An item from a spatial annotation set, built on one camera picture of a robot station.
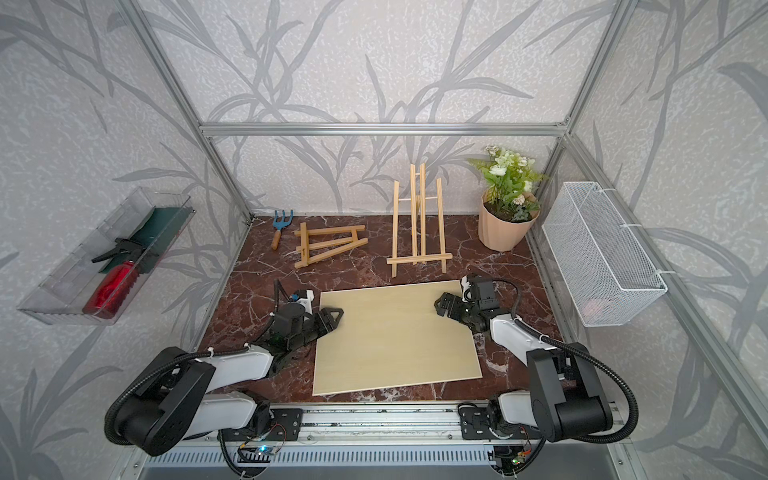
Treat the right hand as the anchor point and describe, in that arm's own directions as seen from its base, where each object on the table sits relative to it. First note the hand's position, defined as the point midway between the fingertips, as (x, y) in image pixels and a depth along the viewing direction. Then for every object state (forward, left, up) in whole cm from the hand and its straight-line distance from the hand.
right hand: (444, 305), depth 91 cm
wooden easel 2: (+20, +8, +12) cm, 25 cm away
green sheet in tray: (+4, +72, +31) cm, 78 cm away
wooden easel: (+27, +44, -2) cm, 52 cm away
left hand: (-4, +32, 0) cm, 32 cm away
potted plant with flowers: (+34, -25, +10) cm, 43 cm away
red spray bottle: (-14, +70, +33) cm, 78 cm away
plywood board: (-8, +16, -4) cm, 18 cm away
